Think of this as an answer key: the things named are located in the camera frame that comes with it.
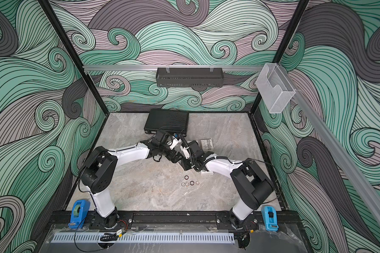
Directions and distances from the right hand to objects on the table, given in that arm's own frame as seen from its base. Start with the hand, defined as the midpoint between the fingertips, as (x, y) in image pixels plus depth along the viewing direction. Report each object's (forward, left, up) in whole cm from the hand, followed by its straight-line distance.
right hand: (181, 164), depth 89 cm
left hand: (+7, +2, +3) cm, 8 cm away
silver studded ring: (-10, 0, -4) cm, 11 cm away
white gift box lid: (+13, -16, -1) cm, 21 cm away
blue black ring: (-5, -3, -4) cm, 7 cm away
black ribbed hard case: (+34, +8, +1) cm, 34 cm away
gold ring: (-10, -4, -4) cm, 11 cm away
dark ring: (-9, -7, -4) cm, 12 cm away
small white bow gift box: (-4, -14, -2) cm, 15 cm away
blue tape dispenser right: (-27, -42, -1) cm, 50 cm away
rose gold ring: (-9, -8, -4) cm, 13 cm away
